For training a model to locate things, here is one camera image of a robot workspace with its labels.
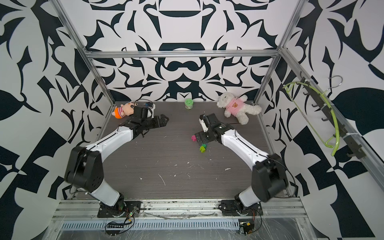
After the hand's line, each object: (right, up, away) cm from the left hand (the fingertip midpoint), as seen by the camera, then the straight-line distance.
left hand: (161, 117), depth 90 cm
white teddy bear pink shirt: (+50, +7, +17) cm, 54 cm away
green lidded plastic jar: (+15, +10, +24) cm, 30 cm away
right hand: (+26, -9, -3) cm, 27 cm away
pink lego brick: (+19, -13, +6) cm, 24 cm away
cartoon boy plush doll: (-27, +5, +15) cm, 32 cm away
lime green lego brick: (+24, -20, +3) cm, 32 cm away
